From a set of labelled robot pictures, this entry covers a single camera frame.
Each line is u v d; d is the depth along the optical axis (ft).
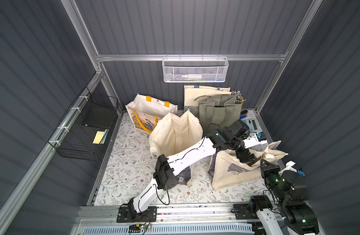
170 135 3.05
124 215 2.37
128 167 2.95
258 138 1.90
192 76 2.89
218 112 2.93
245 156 2.00
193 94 3.53
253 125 3.55
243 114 3.78
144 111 3.64
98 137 2.42
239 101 3.34
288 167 1.90
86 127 2.47
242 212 2.42
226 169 2.63
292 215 1.43
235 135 1.81
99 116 2.46
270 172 1.87
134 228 2.31
